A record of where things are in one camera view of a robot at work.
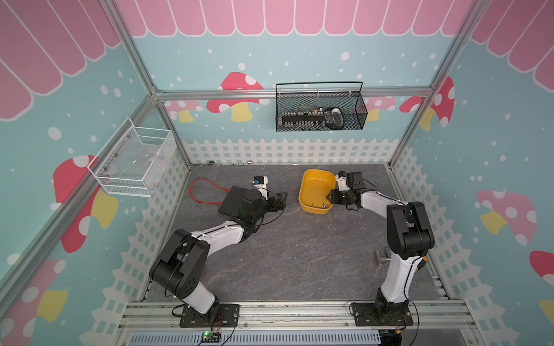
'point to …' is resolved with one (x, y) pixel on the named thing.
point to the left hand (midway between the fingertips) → (279, 195)
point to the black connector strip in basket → (306, 120)
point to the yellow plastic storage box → (315, 184)
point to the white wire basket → (135, 161)
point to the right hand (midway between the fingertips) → (331, 195)
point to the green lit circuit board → (210, 336)
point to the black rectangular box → (246, 205)
